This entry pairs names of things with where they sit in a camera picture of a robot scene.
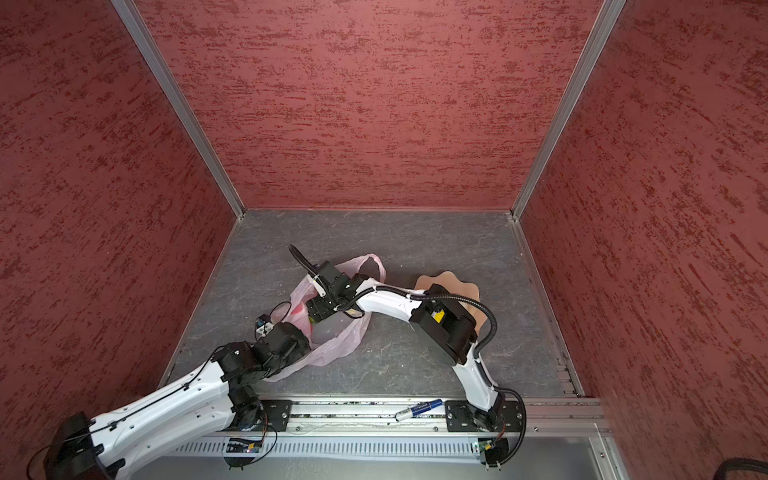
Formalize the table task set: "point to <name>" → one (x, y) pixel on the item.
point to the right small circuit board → (495, 451)
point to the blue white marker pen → (416, 409)
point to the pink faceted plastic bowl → (450, 282)
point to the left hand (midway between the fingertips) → (297, 355)
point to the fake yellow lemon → (438, 316)
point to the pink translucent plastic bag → (328, 337)
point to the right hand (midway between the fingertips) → (320, 312)
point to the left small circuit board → (236, 445)
